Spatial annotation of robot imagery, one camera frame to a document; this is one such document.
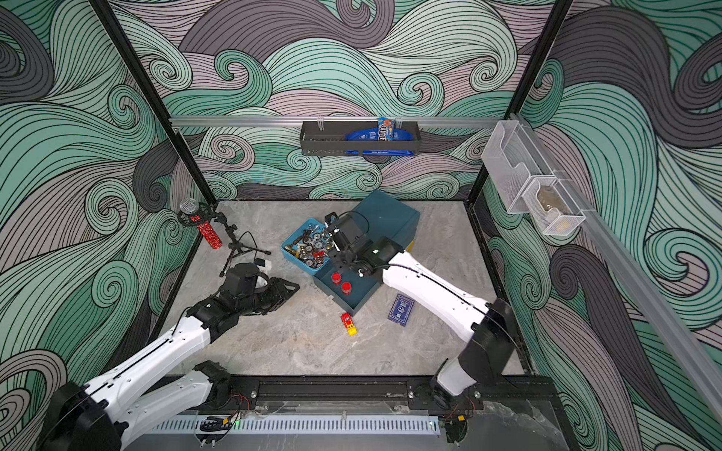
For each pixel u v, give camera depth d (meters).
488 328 0.40
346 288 0.90
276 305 0.71
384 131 0.90
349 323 0.85
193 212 0.83
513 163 0.77
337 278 0.92
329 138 0.95
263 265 0.76
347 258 0.56
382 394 0.75
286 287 0.73
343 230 0.55
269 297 0.69
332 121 0.93
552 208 0.64
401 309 0.88
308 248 1.04
